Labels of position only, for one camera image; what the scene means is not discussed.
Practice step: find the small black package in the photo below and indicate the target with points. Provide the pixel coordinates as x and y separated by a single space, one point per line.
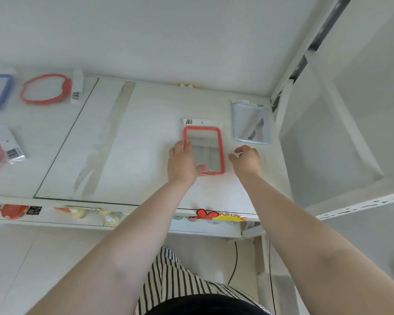
34 210

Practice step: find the red rectangular mirror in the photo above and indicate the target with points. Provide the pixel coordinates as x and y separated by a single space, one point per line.
205 147

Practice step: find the person's left forearm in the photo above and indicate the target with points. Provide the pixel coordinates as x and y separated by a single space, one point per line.
118 259

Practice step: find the black printed shirt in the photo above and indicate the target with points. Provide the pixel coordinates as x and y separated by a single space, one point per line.
207 306

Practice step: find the person's right hand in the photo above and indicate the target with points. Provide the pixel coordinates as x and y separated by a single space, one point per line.
248 162

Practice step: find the black white striped trousers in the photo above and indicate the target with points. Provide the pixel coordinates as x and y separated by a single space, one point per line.
170 278

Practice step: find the red yellow sticker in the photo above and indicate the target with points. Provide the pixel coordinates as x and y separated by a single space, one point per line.
216 215

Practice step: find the person's right forearm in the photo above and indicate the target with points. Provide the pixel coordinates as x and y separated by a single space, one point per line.
315 259

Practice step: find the orange bottle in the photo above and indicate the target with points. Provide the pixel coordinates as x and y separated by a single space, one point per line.
62 210

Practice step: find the orange round lid container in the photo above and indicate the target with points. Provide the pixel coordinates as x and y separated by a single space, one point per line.
13 211

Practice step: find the person's left hand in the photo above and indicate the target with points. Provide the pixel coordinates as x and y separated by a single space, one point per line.
182 167

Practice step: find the clear tape strip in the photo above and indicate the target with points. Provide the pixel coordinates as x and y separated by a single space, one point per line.
108 134

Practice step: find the light blue rectangular mirror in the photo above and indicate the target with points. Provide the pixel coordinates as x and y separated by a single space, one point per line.
249 122

